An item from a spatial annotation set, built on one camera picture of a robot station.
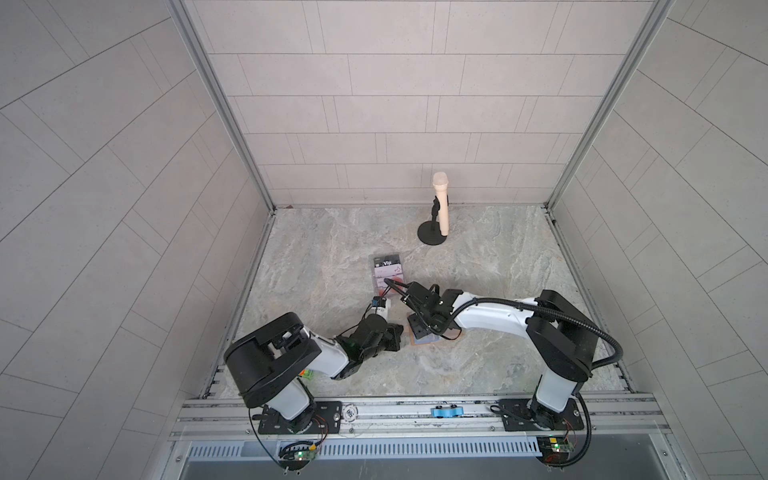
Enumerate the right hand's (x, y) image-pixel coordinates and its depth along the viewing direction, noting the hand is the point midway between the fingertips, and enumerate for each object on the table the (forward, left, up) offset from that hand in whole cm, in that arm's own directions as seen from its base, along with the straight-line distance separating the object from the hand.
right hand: (417, 328), depth 88 cm
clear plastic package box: (+17, +8, +8) cm, 21 cm away
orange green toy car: (-12, +29, +5) cm, 32 cm away
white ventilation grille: (-28, +13, +2) cm, 31 cm away
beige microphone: (+32, -10, +28) cm, 44 cm away
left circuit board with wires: (-29, +29, +5) cm, 42 cm away
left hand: (-1, +3, 0) cm, 3 cm away
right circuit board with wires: (-31, -29, 0) cm, 42 cm away
